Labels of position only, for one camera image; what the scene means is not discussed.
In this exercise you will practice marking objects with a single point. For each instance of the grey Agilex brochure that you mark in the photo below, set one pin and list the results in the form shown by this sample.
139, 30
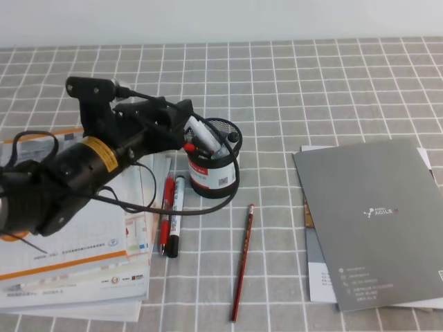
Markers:
377, 212

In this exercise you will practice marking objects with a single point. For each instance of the white ROS book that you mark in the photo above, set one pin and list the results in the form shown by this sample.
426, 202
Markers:
100, 234

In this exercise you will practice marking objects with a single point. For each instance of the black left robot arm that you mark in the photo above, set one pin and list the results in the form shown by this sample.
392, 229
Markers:
42, 197

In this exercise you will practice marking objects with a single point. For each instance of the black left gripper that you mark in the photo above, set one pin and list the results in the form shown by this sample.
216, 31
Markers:
152, 127

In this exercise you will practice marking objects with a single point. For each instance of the red capped pen in holder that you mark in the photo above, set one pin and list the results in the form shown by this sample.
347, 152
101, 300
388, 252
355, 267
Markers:
192, 149

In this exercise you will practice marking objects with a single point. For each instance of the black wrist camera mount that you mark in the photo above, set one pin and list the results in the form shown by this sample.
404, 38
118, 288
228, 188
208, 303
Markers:
95, 96

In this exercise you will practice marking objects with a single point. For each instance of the red pencil with eraser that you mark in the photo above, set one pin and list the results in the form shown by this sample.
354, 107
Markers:
242, 263

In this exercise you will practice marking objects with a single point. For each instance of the stacked papers under book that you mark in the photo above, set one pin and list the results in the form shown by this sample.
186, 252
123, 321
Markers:
113, 292

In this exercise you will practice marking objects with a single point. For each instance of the red ballpoint pen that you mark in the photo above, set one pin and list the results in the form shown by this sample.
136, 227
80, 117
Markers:
168, 195

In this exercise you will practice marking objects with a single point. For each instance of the white marker black cap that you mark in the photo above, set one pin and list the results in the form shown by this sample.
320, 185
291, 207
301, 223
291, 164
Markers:
175, 222

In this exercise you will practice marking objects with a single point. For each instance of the papers under grey brochure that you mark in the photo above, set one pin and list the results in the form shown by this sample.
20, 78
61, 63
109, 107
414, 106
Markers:
320, 285

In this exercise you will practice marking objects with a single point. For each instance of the black mesh pen holder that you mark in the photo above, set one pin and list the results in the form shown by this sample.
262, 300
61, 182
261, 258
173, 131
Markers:
215, 178

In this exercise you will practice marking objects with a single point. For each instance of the white marker in holder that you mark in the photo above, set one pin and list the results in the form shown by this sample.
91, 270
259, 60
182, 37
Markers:
209, 142

